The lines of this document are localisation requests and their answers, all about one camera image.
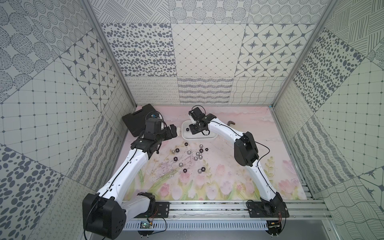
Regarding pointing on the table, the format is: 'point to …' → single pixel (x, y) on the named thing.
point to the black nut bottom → (184, 170)
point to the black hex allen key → (230, 122)
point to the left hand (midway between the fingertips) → (168, 126)
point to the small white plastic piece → (178, 131)
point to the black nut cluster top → (201, 150)
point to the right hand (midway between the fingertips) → (195, 130)
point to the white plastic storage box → (186, 133)
